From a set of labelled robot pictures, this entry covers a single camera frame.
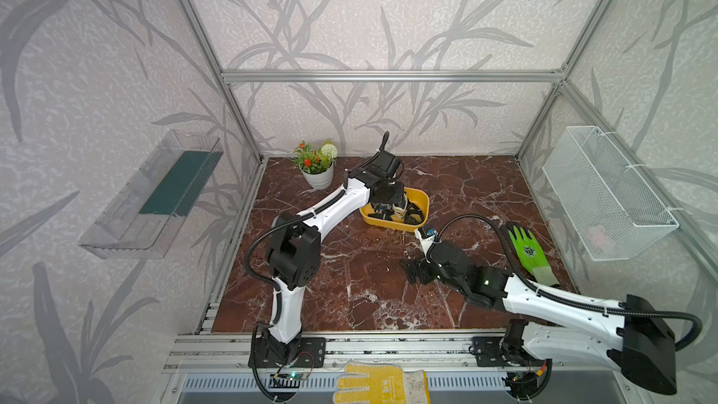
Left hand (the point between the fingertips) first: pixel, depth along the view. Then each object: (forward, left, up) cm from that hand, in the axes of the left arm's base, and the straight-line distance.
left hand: (400, 195), depth 90 cm
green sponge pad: (-12, +54, +20) cm, 59 cm away
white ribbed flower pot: (+11, +29, -7) cm, 31 cm away
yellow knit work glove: (-49, +5, -14) cm, 51 cm away
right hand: (-19, -2, -1) cm, 20 cm away
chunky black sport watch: (+1, -6, -13) cm, 14 cm away
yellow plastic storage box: (0, +2, -12) cm, 12 cm away
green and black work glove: (-15, -44, -12) cm, 48 cm away
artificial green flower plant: (+15, +30, 0) cm, 33 cm away
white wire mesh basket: (-19, -46, +20) cm, 54 cm away
